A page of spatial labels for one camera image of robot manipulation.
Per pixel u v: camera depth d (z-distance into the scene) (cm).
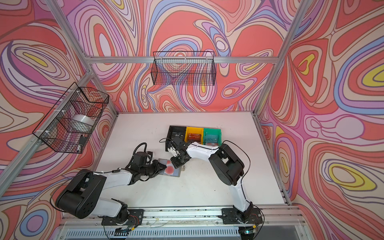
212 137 102
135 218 73
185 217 75
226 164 53
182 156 70
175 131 109
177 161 81
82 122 70
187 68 96
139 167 72
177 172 88
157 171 80
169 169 88
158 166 84
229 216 73
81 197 44
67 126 74
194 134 105
